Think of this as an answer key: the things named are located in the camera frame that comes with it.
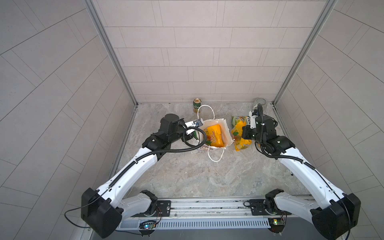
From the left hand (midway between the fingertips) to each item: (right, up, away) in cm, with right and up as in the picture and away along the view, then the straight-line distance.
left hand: (197, 120), depth 72 cm
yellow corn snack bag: (+23, -12, +7) cm, 27 cm away
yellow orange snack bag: (+9, -9, +11) cm, 17 cm away
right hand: (+23, -4, +6) cm, 24 cm away
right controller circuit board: (+38, -48, -3) cm, 61 cm away
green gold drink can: (-1, +10, +32) cm, 34 cm away
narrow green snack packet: (-1, -6, -8) cm, 10 cm away
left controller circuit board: (-22, -46, -7) cm, 51 cm away
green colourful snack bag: (+27, -1, +33) cm, 42 cm away
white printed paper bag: (+16, -10, +7) cm, 21 cm away
